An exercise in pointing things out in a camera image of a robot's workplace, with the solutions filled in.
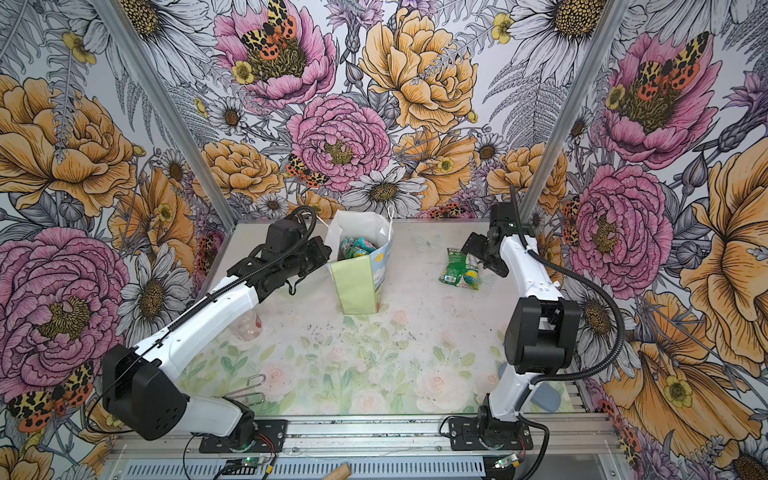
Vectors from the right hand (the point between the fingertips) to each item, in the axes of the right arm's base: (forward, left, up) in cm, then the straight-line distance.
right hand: (477, 264), depth 89 cm
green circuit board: (-45, +59, -15) cm, 76 cm away
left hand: (-3, +41, +8) cm, 42 cm away
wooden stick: (-47, +38, -13) cm, 62 cm away
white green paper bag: (-6, +34, +3) cm, 35 cm away
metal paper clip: (-30, +70, -15) cm, 78 cm away
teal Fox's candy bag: (+7, +33, +2) cm, 34 cm away
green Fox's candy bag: (+7, +2, -11) cm, 13 cm away
